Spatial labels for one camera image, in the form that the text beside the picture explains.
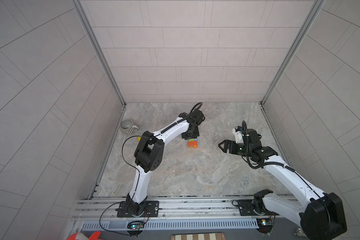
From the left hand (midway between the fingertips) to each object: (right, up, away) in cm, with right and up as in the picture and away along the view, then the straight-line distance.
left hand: (197, 135), depth 91 cm
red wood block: (-2, -6, -1) cm, 6 cm away
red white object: (-48, -36, -32) cm, 69 cm away
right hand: (+14, -5, -10) cm, 18 cm away
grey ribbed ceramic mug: (-44, +4, +3) cm, 45 cm away
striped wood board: (+6, -39, -29) cm, 49 cm away
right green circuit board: (+30, -38, -23) cm, 54 cm away
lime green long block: (-4, -3, -4) cm, 6 cm away
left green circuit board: (-29, -36, -27) cm, 54 cm away
